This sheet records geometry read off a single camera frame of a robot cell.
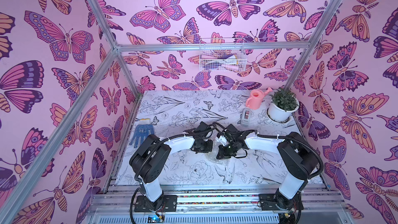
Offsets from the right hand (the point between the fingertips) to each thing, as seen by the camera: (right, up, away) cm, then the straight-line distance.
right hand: (216, 156), depth 87 cm
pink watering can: (+27, +31, +17) cm, 45 cm away
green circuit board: (-30, -25, -15) cm, 42 cm away
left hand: (-2, +3, +3) cm, 5 cm away
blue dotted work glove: (-46, +13, +12) cm, 50 cm away
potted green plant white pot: (+40, +30, +4) cm, 50 cm away
